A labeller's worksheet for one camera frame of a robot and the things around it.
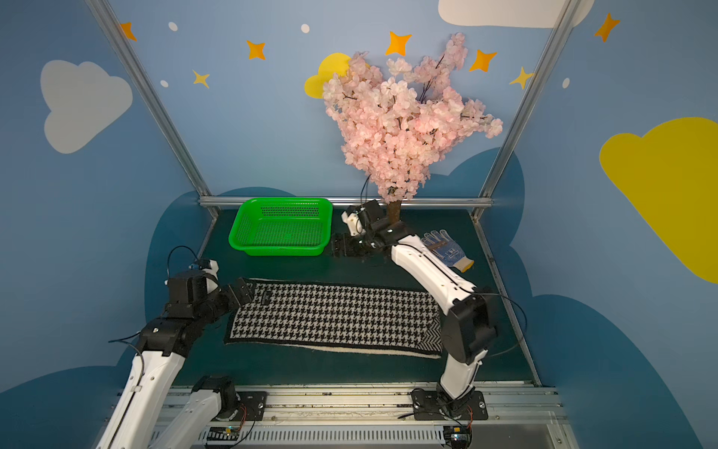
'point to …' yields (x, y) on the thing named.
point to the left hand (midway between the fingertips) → (242, 285)
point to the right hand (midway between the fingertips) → (340, 248)
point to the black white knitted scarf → (340, 317)
